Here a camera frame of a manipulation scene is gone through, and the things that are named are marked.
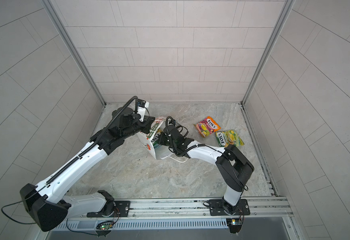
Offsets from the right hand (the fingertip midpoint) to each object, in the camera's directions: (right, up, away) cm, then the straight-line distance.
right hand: (156, 137), depth 84 cm
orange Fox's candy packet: (+31, +5, +16) cm, 36 cm away
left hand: (+3, +12, -13) cm, 18 cm away
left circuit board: (-19, -35, -19) cm, 44 cm away
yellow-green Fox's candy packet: (+42, -2, +10) cm, 43 cm away
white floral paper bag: (-3, +1, -9) cm, 10 cm away
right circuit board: (+39, -38, -15) cm, 57 cm away
